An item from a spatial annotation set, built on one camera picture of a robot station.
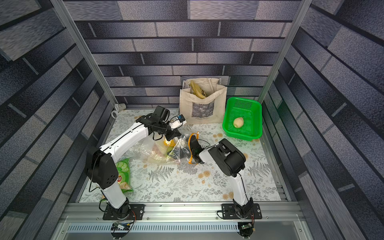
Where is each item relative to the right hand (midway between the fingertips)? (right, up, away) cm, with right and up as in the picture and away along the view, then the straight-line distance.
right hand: (170, 152), depth 93 cm
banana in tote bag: (+17, +40, +1) cm, 44 cm away
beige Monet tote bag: (+21, +32, -5) cm, 39 cm away
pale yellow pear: (+48, +19, +12) cm, 53 cm away
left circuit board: (-21, -32, -22) cm, 44 cm away
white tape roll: (-51, +26, +27) cm, 63 cm away
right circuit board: (+41, -35, -21) cm, 58 cm away
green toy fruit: (0, +3, -8) cm, 8 cm away
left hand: (+7, +13, -10) cm, 18 cm away
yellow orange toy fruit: (+2, +7, -9) cm, 12 cm away
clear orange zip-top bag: (-9, +2, +2) cm, 10 cm away
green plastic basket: (+62, +29, +24) cm, 73 cm away
